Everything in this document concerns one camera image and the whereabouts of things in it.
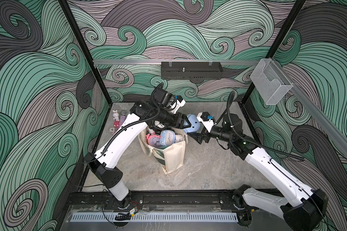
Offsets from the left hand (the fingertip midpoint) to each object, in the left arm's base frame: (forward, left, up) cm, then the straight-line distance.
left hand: (186, 123), depth 65 cm
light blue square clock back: (+1, -4, -2) cm, 5 cm away
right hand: (+1, -3, -4) cm, 5 cm away
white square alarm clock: (+1, +3, -16) cm, 16 cm away
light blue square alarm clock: (+1, +9, -14) cm, 17 cm away
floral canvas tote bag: (-9, +7, -18) cm, 21 cm away
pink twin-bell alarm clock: (+2, +17, -19) cm, 26 cm away
